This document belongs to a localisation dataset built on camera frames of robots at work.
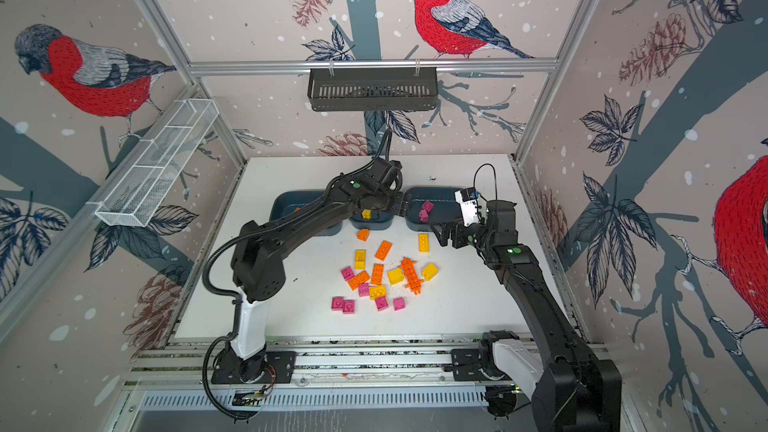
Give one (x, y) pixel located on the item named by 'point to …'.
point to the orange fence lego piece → (413, 282)
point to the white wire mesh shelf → (138, 193)
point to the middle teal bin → (380, 220)
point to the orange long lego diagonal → (358, 280)
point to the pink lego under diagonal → (363, 290)
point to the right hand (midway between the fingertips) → (444, 223)
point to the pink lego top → (429, 206)
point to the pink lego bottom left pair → (348, 306)
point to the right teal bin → (445, 202)
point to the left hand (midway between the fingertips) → (402, 204)
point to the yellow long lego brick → (423, 243)
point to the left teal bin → (290, 202)
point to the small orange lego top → (363, 235)
